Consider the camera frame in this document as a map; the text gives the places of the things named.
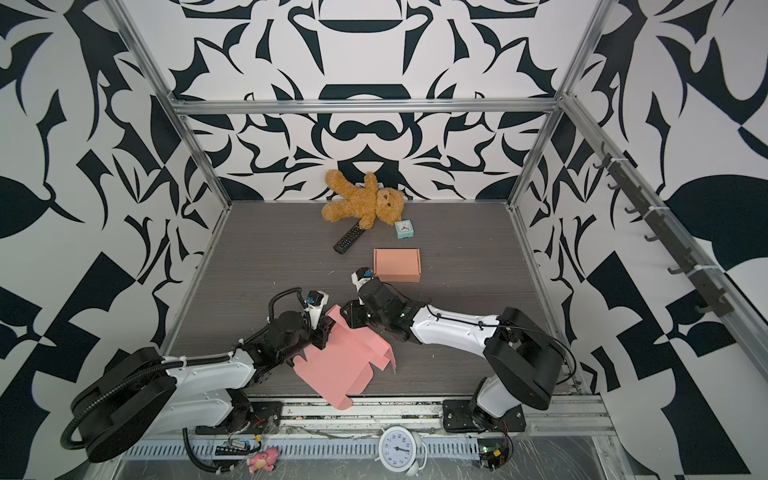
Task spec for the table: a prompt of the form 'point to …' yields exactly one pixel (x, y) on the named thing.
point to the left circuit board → (224, 450)
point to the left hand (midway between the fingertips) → (335, 310)
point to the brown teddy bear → (366, 203)
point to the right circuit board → (493, 452)
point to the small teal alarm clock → (404, 229)
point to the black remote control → (349, 237)
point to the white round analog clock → (402, 450)
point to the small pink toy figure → (263, 460)
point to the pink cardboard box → (345, 364)
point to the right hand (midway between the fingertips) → (342, 312)
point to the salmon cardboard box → (397, 265)
